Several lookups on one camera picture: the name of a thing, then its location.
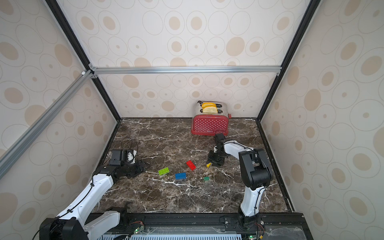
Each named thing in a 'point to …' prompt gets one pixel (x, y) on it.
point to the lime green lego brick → (163, 171)
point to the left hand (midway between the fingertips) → (150, 165)
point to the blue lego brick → (180, 176)
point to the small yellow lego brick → (208, 165)
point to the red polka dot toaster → (210, 124)
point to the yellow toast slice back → (209, 104)
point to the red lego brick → (190, 164)
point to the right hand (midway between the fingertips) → (207, 164)
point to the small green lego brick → (206, 178)
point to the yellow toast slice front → (210, 110)
